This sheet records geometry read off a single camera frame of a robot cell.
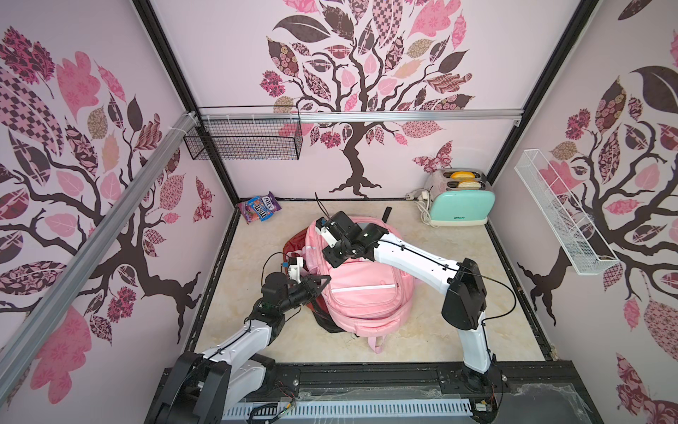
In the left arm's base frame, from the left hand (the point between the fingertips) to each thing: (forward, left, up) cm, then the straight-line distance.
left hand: (331, 283), depth 81 cm
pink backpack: (-5, -11, 0) cm, 12 cm away
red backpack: (+21, +14, -6) cm, 26 cm away
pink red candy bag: (+41, +39, -9) cm, 57 cm away
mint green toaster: (+35, -50, +3) cm, 62 cm away
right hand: (+8, 0, +3) cm, 9 cm away
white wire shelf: (-1, -66, +19) cm, 69 cm away
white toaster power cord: (+42, -38, -3) cm, 56 cm away
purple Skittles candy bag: (+46, +29, -10) cm, 55 cm away
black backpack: (-9, +2, -8) cm, 12 cm away
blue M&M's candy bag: (+41, +33, -9) cm, 54 cm away
